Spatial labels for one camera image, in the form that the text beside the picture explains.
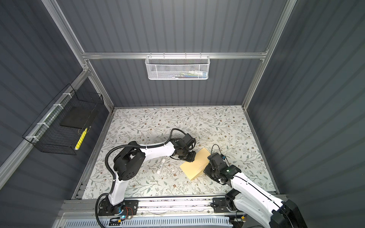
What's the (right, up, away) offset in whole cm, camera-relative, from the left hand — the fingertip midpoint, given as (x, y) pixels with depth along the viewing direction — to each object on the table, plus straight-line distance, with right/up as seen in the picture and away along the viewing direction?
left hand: (195, 159), depth 90 cm
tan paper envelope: (+1, -5, -2) cm, 6 cm away
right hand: (+6, -6, -6) cm, 11 cm away
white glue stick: (-21, -3, -4) cm, 22 cm away
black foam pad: (-65, +27, -14) cm, 72 cm away
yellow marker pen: (-58, +17, -20) cm, 63 cm away
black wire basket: (-71, +20, -18) cm, 76 cm away
